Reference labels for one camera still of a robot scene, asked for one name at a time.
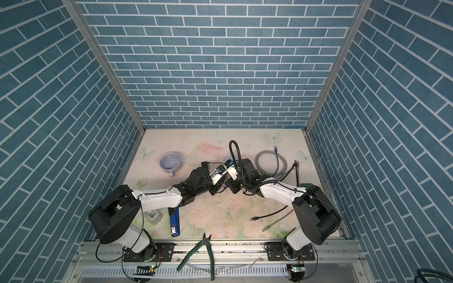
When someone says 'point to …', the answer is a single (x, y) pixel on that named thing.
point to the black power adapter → (204, 166)
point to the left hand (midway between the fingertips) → (223, 177)
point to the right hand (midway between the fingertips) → (225, 180)
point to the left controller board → (148, 270)
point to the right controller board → (297, 271)
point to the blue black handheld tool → (174, 215)
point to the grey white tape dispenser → (153, 216)
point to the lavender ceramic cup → (170, 162)
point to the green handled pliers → (204, 241)
